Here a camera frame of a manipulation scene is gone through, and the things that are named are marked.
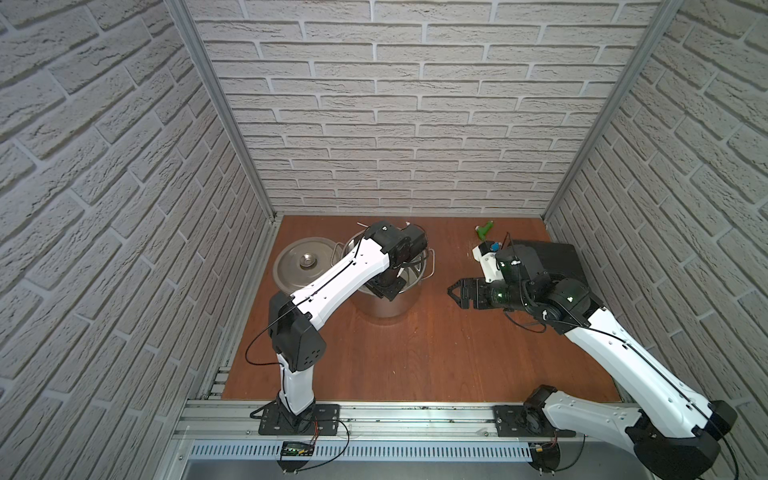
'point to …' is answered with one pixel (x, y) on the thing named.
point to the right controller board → (545, 456)
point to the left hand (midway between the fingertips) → (374, 283)
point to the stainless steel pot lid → (302, 259)
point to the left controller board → (295, 455)
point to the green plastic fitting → (481, 230)
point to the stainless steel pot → (408, 298)
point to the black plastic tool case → (559, 259)
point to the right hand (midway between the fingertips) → (465, 290)
